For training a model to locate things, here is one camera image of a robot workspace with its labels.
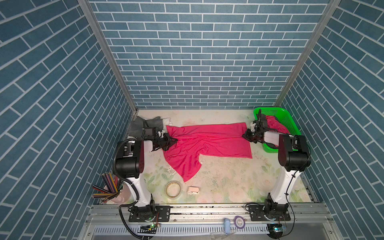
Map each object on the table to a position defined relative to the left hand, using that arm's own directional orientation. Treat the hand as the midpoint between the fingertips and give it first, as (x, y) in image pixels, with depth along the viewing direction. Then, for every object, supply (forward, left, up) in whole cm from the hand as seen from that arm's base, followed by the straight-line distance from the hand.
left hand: (177, 138), depth 96 cm
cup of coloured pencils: (-32, +28, +1) cm, 43 cm away
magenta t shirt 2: (+10, -66, +3) cm, 67 cm away
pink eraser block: (-30, -10, -4) cm, 32 cm away
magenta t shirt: (+4, -36, -8) cm, 37 cm away
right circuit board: (-49, -50, -6) cm, 70 cm away
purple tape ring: (-44, -31, -5) cm, 54 cm away
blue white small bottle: (-47, -26, -2) cm, 54 cm away
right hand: (+7, -45, -4) cm, 46 cm away
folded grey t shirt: (+12, +30, -2) cm, 32 cm away
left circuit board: (-47, +12, -9) cm, 49 cm away
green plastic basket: (+17, -77, +1) cm, 79 cm away
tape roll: (-29, +1, -7) cm, 30 cm away
